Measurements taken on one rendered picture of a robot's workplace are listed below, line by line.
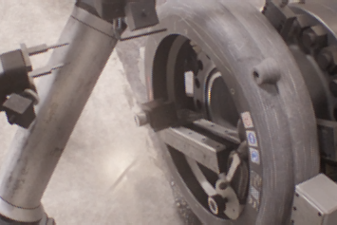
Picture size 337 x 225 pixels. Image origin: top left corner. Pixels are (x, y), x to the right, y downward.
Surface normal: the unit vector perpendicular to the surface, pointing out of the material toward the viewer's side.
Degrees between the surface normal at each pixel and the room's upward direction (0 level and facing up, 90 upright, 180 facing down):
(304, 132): 44
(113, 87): 0
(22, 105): 0
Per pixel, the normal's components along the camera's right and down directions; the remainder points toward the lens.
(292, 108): 0.30, -0.11
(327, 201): -0.08, -0.86
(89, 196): 0.09, -0.64
